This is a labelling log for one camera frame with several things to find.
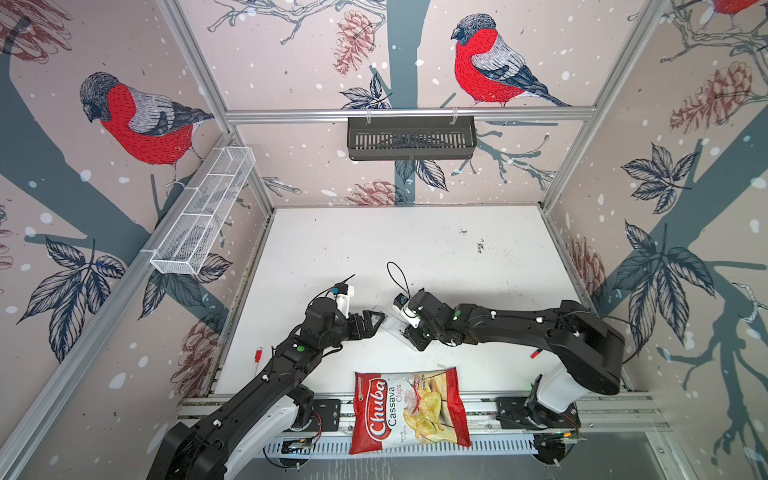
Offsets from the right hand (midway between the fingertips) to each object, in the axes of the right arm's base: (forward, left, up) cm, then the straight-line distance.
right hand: (405, 334), depth 85 cm
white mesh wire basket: (+7, +54, +31) cm, 62 cm away
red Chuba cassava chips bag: (-19, -4, +2) cm, 20 cm away
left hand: (0, +9, +10) cm, 13 cm away
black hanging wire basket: (+60, -1, +28) cm, 66 cm away
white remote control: (+2, +3, -1) cm, 4 cm away
